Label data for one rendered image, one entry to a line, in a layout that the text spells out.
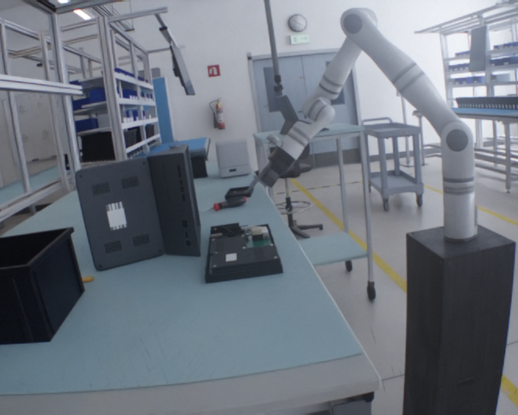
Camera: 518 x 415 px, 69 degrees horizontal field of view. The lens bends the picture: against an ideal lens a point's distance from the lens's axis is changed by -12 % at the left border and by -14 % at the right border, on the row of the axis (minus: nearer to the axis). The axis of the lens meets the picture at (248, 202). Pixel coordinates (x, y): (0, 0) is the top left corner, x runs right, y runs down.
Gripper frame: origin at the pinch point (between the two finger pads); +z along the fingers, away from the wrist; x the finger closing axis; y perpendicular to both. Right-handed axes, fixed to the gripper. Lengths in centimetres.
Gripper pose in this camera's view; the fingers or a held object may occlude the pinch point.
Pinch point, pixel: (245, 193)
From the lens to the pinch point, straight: 135.3
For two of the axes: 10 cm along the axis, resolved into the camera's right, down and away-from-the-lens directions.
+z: -6.0, 7.9, 1.0
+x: -1.2, -2.1, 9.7
